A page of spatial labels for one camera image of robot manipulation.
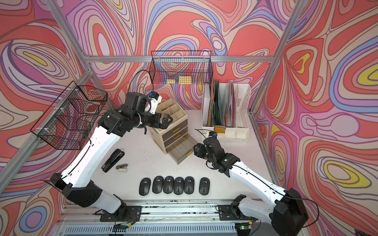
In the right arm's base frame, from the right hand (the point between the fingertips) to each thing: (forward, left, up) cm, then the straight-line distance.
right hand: (197, 152), depth 80 cm
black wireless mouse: (-14, +30, -12) cm, 35 cm away
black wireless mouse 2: (-13, +23, -12) cm, 29 cm away
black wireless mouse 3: (-13, +16, -12) cm, 24 cm away
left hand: (+7, +14, +22) cm, 27 cm away
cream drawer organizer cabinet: (+6, +18, +5) cm, 20 cm away
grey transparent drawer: (+11, +9, -14) cm, 20 cm away
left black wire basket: (+10, +67, +17) cm, 69 cm away
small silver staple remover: (-2, +46, -13) cm, 48 cm away
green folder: (+22, -15, +4) cm, 27 cm away
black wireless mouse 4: (-14, +11, -12) cm, 21 cm away
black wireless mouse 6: (-15, -3, -12) cm, 19 cm away
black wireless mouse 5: (-15, +5, -12) cm, 20 cm away
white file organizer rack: (+21, -18, +11) cm, 29 cm away
